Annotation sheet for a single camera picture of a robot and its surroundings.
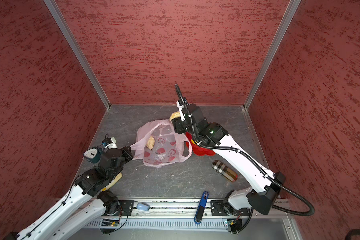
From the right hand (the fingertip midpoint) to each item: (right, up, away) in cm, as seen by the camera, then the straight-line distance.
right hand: (178, 121), depth 70 cm
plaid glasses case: (+27, -29, +14) cm, 41 cm away
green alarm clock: (-53, -20, +19) cm, 60 cm away
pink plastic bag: (-15, -16, +27) cm, 35 cm away
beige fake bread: (-19, -14, +24) cm, 33 cm away
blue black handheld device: (+10, -44, 0) cm, 46 cm away
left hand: (-25, -15, +7) cm, 30 cm away
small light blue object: (-18, -43, +4) cm, 47 cm away
